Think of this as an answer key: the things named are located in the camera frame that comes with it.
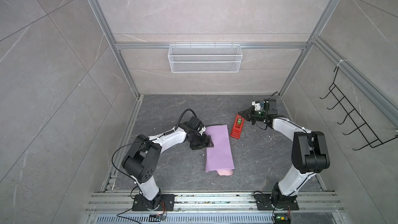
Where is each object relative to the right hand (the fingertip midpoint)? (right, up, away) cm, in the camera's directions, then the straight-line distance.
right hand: (238, 111), depth 92 cm
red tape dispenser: (+1, -10, +6) cm, 12 cm away
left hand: (-18, -19, -4) cm, 26 cm away
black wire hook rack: (+45, -10, -32) cm, 56 cm away
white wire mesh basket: (-20, +35, +9) cm, 41 cm away
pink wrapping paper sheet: (-13, -25, -11) cm, 30 cm away
